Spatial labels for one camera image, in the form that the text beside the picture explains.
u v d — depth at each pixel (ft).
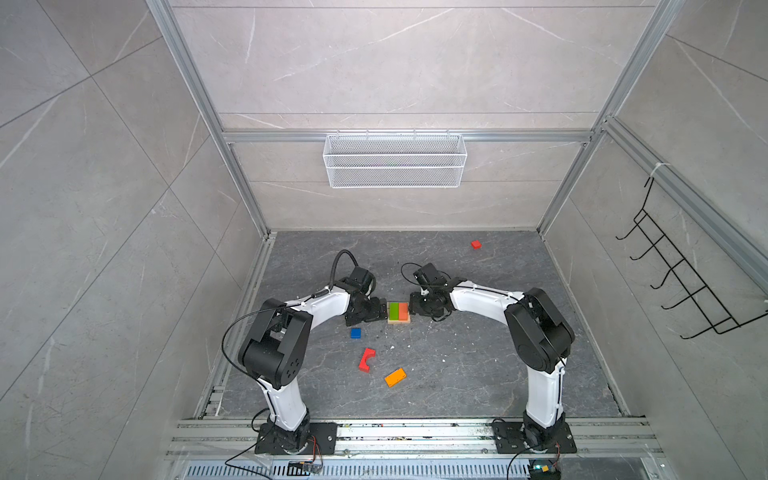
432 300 2.40
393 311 3.13
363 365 2.75
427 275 2.56
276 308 1.66
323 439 2.40
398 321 3.04
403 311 3.12
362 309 2.60
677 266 2.22
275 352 1.56
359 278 2.55
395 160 3.30
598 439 2.46
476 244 3.77
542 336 1.66
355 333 3.03
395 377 2.69
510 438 2.40
